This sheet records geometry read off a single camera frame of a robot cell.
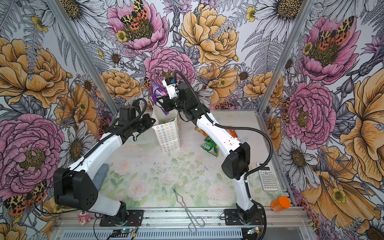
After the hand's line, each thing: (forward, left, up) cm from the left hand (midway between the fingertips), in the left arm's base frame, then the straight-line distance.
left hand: (156, 124), depth 84 cm
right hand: (+2, -4, +14) cm, 14 cm away
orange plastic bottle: (-39, -60, -13) cm, 73 cm away
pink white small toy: (-41, +31, -19) cm, 55 cm away
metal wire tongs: (-43, -24, -23) cm, 54 cm away
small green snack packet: (-5, -31, -16) cm, 35 cm away
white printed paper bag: (-4, -7, 0) cm, 8 cm away
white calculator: (-24, -62, -21) cm, 70 cm away
